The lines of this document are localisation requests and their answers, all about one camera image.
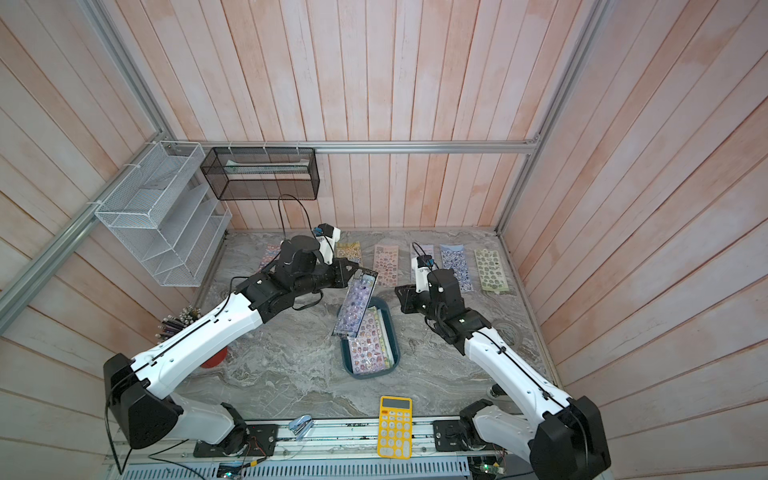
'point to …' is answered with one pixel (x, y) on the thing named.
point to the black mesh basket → (262, 173)
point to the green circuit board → (488, 468)
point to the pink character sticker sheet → (366, 348)
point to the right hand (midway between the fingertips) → (396, 287)
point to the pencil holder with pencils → (172, 323)
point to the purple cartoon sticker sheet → (355, 304)
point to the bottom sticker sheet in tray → (386, 264)
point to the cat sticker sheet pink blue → (270, 253)
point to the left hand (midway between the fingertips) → (358, 271)
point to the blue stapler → (301, 426)
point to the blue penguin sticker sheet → (453, 257)
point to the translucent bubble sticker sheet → (421, 249)
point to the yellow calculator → (395, 428)
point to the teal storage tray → (345, 346)
